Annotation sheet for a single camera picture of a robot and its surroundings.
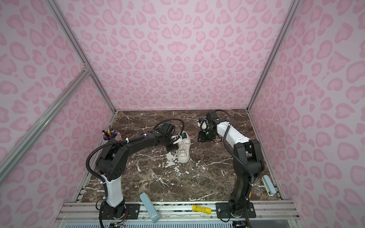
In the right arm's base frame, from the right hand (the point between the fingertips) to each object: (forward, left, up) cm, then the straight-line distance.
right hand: (201, 137), depth 90 cm
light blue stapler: (-26, -36, -7) cm, 45 cm away
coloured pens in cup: (0, +58, +3) cm, 59 cm away
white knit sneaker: (-11, +11, -3) cm, 16 cm away
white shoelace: (-5, +12, -3) cm, 13 cm away
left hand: (0, +15, -5) cm, 16 cm away
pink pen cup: (0, +54, -1) cm, 54 cm away
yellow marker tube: (-38, +1, -8) cm, 39 cm away
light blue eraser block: (-40, +25, -5) cm, 48 cm away
